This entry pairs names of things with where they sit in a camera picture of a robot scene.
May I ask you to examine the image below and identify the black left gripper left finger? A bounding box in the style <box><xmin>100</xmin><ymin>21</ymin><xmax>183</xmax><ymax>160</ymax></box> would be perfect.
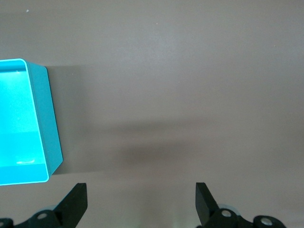
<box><xmin>0</xmin><ymin>182</ymin><xmax>88</xmax><ymax>228</ymax></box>

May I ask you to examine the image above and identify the teal plastic storage bin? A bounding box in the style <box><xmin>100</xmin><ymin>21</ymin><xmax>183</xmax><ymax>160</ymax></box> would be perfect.
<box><xmin>0</xmin><ymin>58</ymin><xmax>64</xmax><ymax>186</ymax></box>

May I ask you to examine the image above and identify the brown table mat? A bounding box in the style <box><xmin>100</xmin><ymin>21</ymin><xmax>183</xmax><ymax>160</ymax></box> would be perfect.
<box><xmin>0</xmin><ymin>0</ymin><xmax>304</xmax><ymax>228</ymax></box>

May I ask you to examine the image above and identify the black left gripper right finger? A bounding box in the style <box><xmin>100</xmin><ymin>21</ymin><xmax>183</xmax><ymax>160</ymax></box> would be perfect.
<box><xmin>195</xmin><ymin>182</ymin><xmax>285</xmax><ymax>228</ymax></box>

